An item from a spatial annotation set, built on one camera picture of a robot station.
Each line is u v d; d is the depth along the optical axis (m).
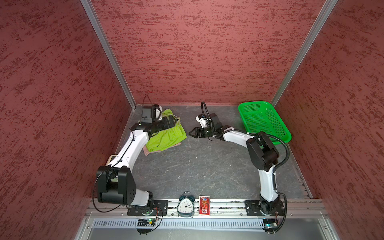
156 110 0.69
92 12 0.73
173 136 0.94
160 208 0.74
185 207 0.71
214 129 0.77
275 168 0.55
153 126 0.65
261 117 1.14
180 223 0.74
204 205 0.74
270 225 0.70
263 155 0.54
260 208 0.68
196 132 0.85
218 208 0.76
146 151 0.92
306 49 0.87
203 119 0.89
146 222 0.71
